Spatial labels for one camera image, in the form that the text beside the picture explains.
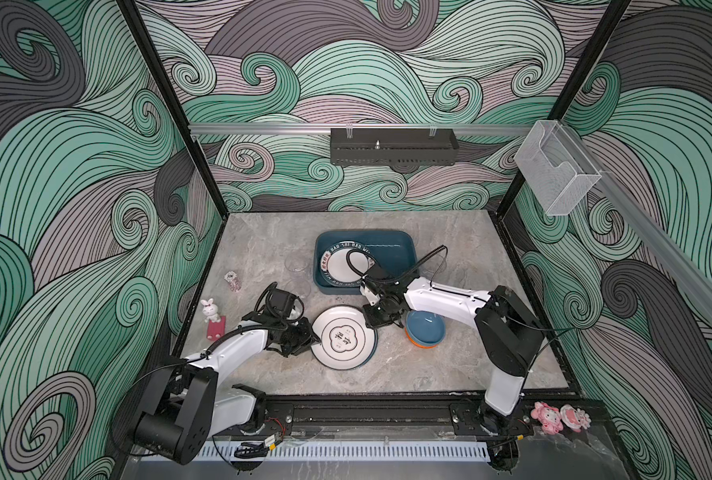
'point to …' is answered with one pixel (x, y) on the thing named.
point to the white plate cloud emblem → (346, 342)
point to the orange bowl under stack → (421, 346)
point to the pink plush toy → (548, 416)
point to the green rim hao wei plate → (344, 263)
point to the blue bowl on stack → (425, 328)
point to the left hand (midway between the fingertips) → (319, 339)
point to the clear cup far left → (296, 263)
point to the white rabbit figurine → (210, 311)
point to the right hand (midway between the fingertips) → (368, 324)
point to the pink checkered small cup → (233, 282)
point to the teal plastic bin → (395, 250)
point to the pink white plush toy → (574, 418)
